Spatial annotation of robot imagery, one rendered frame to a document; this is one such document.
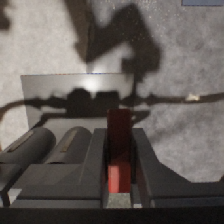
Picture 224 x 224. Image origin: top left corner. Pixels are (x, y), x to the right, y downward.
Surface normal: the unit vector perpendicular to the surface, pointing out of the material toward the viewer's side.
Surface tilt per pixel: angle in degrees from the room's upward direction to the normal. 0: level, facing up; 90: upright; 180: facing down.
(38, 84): 0
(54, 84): 0
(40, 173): 90
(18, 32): 0
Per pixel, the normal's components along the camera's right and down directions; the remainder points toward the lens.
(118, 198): 0.00, 0.27
